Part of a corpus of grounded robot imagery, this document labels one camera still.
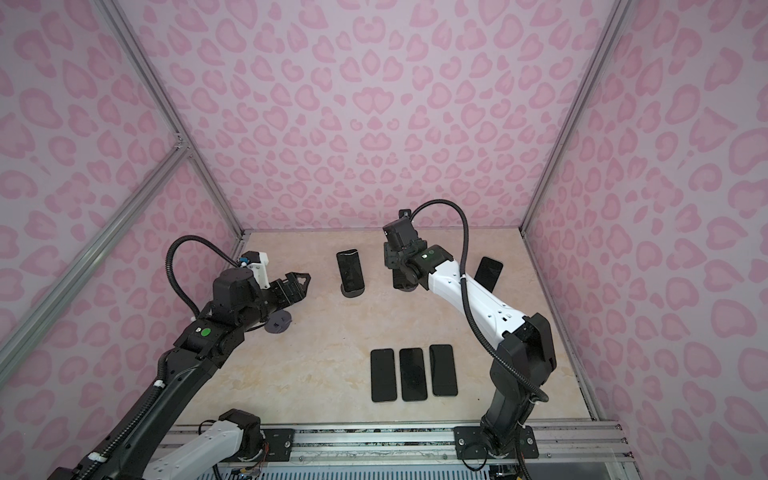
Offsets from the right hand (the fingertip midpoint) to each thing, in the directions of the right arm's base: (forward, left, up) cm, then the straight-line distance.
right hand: (401, 246), depth 83 cm
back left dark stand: (-2, +16, -22) cm, 27 cm away
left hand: (-13, +25, +3) cm, 28 cm away
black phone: (-25, -12, -25) cm, 38 cm away
